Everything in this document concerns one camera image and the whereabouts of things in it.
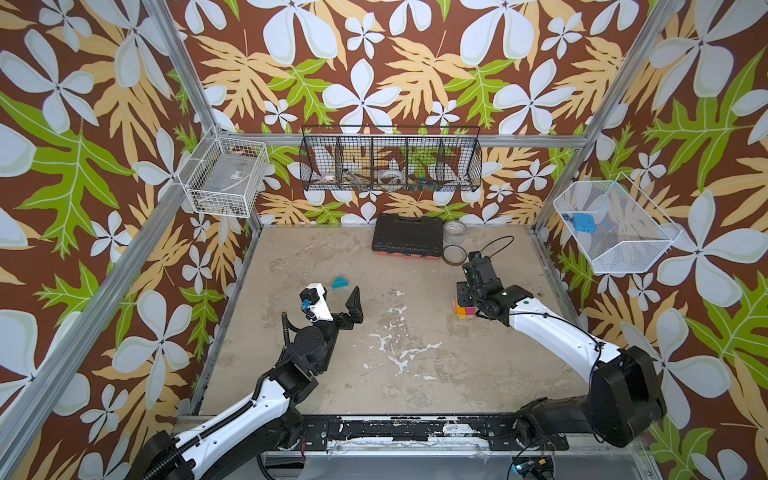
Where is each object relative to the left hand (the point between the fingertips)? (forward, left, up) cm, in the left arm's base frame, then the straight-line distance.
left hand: (339, 286), depth 74 cm
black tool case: (+35, -21, -20) cm, 45 cm away
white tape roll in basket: (+42, -14, +3) cm, 45 cm away
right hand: (+7, -36, -11) cm, 38 cm away
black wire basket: (+46, -13, +7) cm, 49 cm away
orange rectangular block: (+3, -36, -19) cm, 40 cm away
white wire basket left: (+32, +36, +10) cm, 49 cm away
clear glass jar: (+41, -40, -23) cm, 61 cm away
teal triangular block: (+16, +4, -22) cm, 27 cm away
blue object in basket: (+22, -70, +2) cm, 74 cm away
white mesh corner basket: (+17, -77, +5) cm, 79 cm away
